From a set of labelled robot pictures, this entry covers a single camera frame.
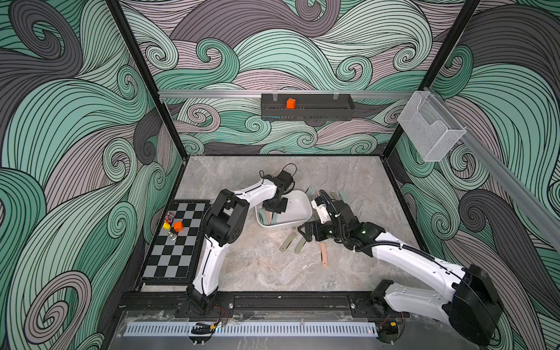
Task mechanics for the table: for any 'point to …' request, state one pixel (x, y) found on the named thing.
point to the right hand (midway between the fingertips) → (309, 226)
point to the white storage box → (300, 210)
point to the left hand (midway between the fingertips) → (278, 208)
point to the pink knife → (323, 246)
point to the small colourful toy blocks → (174, 227)
